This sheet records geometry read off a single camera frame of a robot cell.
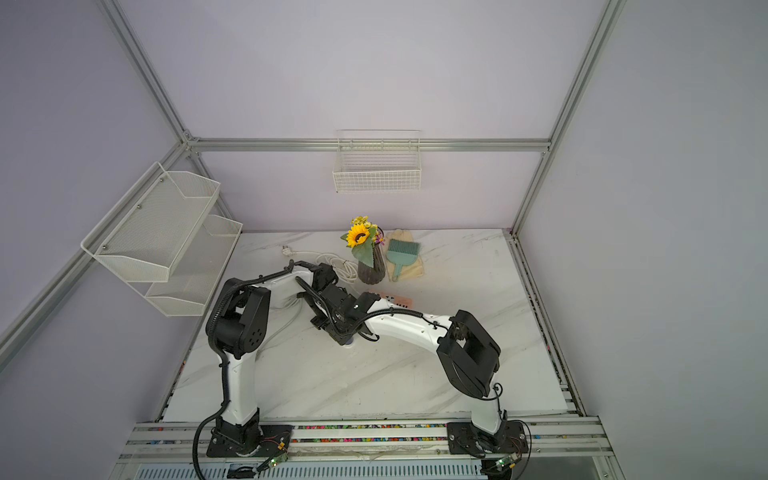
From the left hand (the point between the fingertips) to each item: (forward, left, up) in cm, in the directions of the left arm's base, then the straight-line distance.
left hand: (347, 333), depth 90 cm
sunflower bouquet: (+20, -5, +22) cm, 30 cm away
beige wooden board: (+26, -21, -2) cm, 33 cm away
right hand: (-1, 0, +5) cm, 5 cm away
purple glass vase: (+22, -7, +1) cm, 23 cm away
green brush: (+33, -17, 0) cm, 37 cm away
